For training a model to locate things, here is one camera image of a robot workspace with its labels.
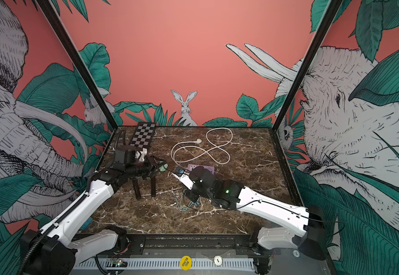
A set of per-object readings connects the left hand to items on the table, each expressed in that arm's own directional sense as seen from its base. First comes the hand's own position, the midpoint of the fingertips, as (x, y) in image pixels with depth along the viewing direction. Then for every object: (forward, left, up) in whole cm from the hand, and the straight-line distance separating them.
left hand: (167, 161), depth 76 cm
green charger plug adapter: (-3, +2, -1) cm, 3 cm away
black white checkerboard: (+34, +22, -19) cm, 45 cm away
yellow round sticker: (-36, -8, -22) cm, 43 cm away
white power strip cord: (+29, -14, -21) cm, 38 cm away
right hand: (-10, -7, 0) cm, 12 cm away
